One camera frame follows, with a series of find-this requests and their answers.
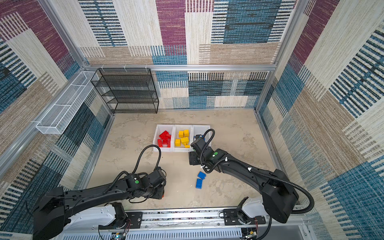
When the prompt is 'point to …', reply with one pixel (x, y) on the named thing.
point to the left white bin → (170, 129)
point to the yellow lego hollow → (186, 132)
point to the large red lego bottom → (160, 143)
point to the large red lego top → (160, 135)
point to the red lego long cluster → (166, 141)
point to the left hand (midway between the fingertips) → (162, 191)
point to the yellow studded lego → (185, 140)
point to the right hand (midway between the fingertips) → (195, 158)
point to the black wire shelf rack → (127, 90)
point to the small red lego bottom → (163, 196)
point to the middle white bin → (176, 129)
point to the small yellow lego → (187, 146)
